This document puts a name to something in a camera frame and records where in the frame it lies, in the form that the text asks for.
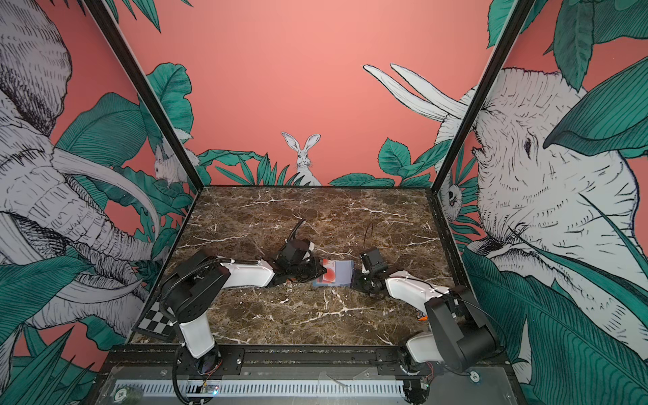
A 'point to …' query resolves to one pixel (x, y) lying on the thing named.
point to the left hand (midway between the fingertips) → (330, 268)
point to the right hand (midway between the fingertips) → (350, 280)
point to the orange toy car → (423, 318)
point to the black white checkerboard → (156, 321)
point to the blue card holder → (344, 274)
